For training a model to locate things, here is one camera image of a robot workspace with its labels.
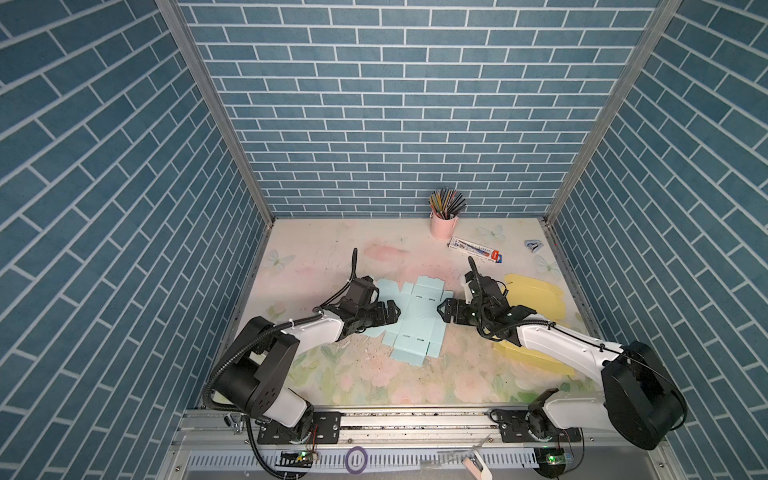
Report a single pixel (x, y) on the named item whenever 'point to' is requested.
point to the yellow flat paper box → (548, 301)
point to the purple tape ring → (356, 472)
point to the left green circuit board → (298, 459)
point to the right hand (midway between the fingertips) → (445, 306)
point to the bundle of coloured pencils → (446, 203)
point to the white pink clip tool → (475, 463)
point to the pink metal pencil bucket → (443, 229)
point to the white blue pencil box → (463, 245)
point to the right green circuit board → (551, 461)
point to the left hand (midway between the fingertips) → (391, 315)
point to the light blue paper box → (416, 335)
